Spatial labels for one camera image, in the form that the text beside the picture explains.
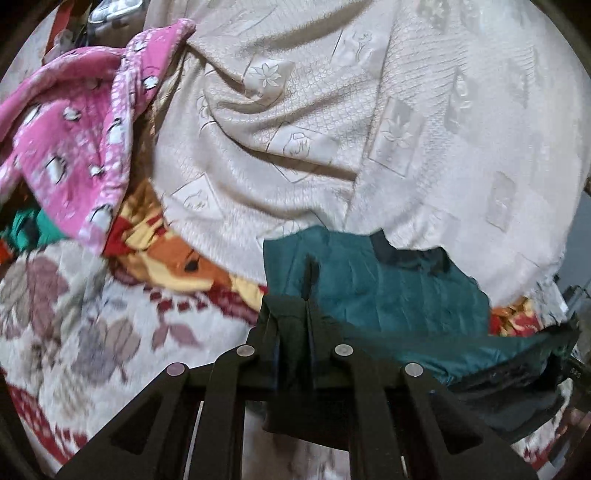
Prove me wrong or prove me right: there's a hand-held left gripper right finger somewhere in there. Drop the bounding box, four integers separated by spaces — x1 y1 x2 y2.
305 299 539 480

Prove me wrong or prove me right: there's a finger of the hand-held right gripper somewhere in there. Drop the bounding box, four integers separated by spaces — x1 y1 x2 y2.
549 323 583 386

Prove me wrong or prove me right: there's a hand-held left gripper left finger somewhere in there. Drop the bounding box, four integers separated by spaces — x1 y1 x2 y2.
55 295 283 480

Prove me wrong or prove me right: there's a dark green puffer jacket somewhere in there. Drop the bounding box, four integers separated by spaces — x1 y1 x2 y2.
260 226 583 445

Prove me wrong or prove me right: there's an orange cartoon printed blanket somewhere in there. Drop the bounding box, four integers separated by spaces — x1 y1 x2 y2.
102 180 269 298

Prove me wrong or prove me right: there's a white floral leaf blanket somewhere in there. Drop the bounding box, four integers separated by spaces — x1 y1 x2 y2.
0 240 278 480

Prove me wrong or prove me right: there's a cream embossed bedspread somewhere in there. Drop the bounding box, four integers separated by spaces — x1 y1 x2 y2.
150 0 589 324

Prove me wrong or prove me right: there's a teal green cloth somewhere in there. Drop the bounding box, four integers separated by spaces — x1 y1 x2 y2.
0 208 70 254

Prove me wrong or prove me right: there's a pink penguin print garment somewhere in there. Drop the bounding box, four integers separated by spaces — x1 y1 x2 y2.
0 18 197 257

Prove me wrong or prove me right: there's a silver grey crumpled item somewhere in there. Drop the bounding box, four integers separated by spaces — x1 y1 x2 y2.
87 0 145 25

